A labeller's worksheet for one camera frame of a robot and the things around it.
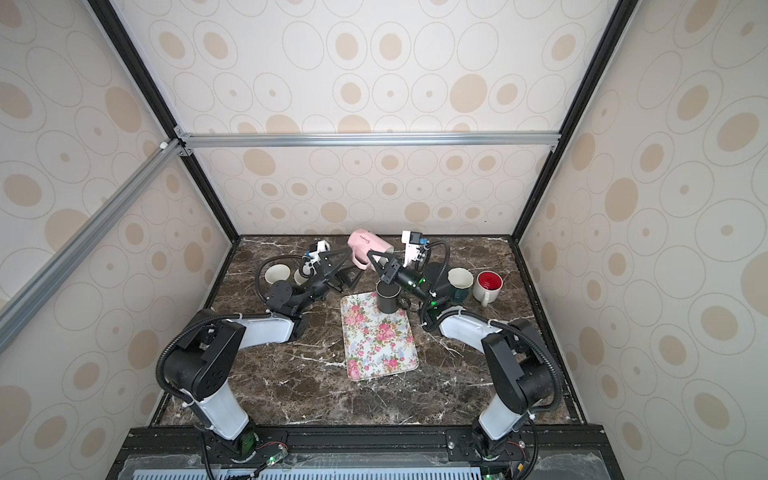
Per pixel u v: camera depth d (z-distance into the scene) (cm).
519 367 46
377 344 90
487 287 96
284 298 65
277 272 95
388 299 93
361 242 78
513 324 49
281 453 71
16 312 51
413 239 71
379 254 75
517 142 96
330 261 69
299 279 73
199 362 47
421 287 69
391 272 70
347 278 78
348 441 75
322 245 77
